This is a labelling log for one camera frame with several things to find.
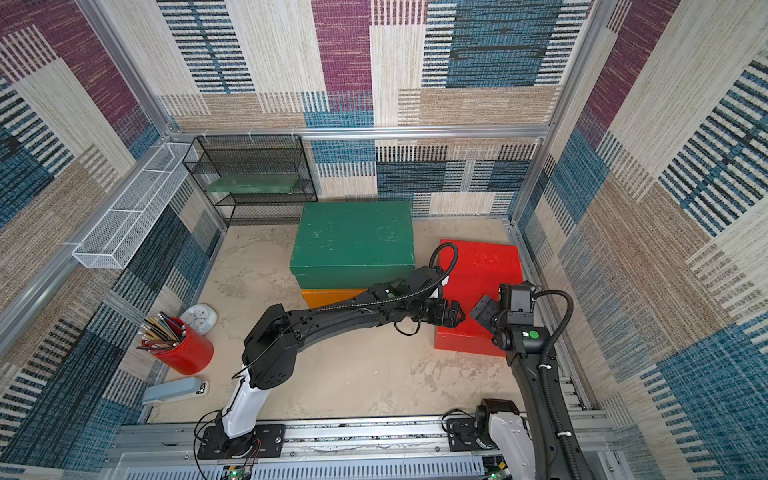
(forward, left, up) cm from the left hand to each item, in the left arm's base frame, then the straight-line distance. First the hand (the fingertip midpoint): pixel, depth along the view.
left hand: (456, 316), depth 80 cm
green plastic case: (+39, +59, +15) cm, 73 cm away
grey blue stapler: (-14, +70, -10) cm, 73 cm away
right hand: (-1, -9, 0) cm, 9 cm away
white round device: (+7, +75, -10) cm, 76 cm away
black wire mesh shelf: (+53, +70, +10) cm, 88 cm away
